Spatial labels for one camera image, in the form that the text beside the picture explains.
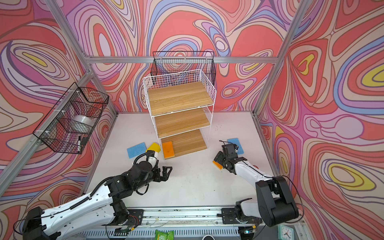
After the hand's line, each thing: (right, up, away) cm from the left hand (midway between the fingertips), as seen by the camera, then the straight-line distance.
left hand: (168, 167), depth 76 cm
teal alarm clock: (+56, -28, -8) cm, 63 cm away
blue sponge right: (+43, +11, +25) cm, 51 cm away
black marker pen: (-43, +12, -4) cm, 45 cm away
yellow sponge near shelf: (-13, +8, +23) cm, 27 cm away
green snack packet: (-1, -29, -9) cm, 30 cm away
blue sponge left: (-25, +6, +21) cm, 33 cm away
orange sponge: (+27, 0, +6) cm, 27 cm away
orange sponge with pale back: (-3, +6, +20) cm, 21 cm away
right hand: (+31, -1, +15) cm, 35 cm away
